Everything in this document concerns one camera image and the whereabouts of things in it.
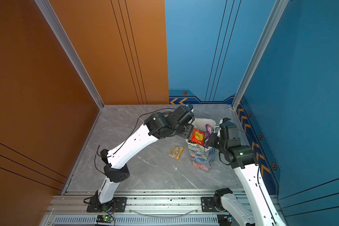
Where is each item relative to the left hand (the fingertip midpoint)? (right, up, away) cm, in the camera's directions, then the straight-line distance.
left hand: (188, 126), depth 69 cm
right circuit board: (+19, -47, +1) cm, 51 cm away
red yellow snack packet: (+6, -6, +9) cm, 13 cm away
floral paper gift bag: (+8, -17, +4) cm, 19 cm away
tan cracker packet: (-6, -18, +22) cm, 29 cm away
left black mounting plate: (-37, -42, +4) cm, 56 cm away
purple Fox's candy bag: (+11, -5, +8) cm, 15 cm away
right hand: (+11, -5, +2) cm, 12 cm away
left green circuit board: (-43, -47, +2) cm, 64 cm away
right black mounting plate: (+10, -41, +3) cm, 42 cm away
